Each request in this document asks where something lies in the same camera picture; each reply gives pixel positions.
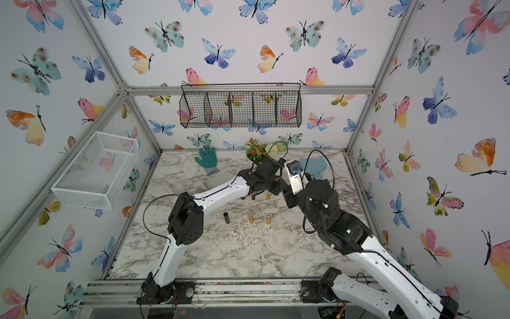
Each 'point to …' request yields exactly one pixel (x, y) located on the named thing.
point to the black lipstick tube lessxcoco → (227, 219)
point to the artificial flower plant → (255, 151)
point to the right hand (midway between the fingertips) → (292, 173)
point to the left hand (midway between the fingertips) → (284, 182)
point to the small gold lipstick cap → (251, 218)
